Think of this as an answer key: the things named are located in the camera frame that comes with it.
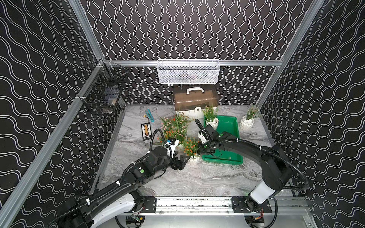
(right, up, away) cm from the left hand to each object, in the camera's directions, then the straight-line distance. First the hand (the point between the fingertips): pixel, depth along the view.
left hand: (184, 153), depth 73 cm
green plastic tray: (+36, +15, +36) cm, 53 cm away
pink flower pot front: (+17, +22, +24) cm, 37 cm away
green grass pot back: (-3, +15, +17) cm, 22 cm away
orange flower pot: (+4, +2, +5) cm, 6 cm away
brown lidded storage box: (+5, +31, +22) cm, 39 cm away
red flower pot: (-11, +8, +12) cm, 19 cm away
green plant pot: (+47, +18, +30) cm, 59 cm away
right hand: (+8, -2, +14) cm, 16 cm away
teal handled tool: (-26, +19, +39) cm, 51 cm away
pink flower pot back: (-11, +15, +17) cm, 25 cm away
